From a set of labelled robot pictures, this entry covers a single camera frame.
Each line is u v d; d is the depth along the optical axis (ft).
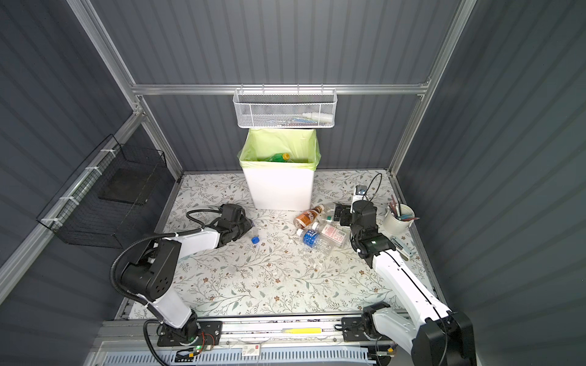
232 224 2.52
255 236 3.07
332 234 3.05
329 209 3.38
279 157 3.32
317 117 3.08
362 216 1.92
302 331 2.43
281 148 3.29
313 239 2.92
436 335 1.28
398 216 3.04
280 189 3.10
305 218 3.17
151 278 1.54
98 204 2.35
